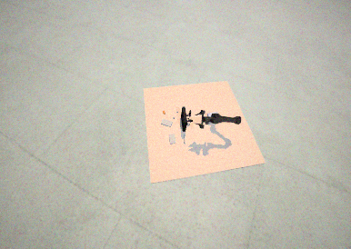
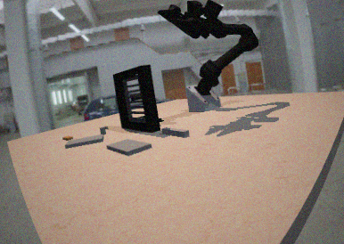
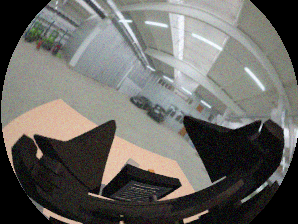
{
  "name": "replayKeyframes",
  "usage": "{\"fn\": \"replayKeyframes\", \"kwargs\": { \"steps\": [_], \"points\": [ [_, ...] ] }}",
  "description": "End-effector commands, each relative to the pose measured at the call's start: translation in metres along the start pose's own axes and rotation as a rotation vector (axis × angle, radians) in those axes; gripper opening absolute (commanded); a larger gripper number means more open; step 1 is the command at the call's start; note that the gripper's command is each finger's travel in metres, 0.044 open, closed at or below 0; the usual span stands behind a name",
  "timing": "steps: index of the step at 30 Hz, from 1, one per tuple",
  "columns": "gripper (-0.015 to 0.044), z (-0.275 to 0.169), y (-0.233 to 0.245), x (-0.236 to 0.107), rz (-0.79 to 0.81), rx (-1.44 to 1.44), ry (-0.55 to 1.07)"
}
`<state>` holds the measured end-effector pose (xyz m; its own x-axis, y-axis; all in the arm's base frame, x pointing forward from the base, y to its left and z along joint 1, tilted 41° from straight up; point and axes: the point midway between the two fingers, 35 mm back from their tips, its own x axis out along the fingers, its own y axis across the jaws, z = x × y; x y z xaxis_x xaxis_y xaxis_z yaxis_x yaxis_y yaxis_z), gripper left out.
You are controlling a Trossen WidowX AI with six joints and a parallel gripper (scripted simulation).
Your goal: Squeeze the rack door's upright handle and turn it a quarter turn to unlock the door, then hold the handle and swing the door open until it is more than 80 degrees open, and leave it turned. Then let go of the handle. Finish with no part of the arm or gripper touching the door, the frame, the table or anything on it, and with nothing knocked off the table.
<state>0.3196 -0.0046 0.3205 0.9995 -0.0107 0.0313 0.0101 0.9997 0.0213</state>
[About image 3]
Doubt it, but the grey flat bar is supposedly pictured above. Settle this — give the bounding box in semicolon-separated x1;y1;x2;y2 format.
126;159;140;168

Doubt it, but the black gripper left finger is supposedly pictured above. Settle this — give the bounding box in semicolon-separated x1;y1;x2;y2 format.
33;120;117;194

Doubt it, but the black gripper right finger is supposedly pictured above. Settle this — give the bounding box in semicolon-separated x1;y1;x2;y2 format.
184;115;262;183

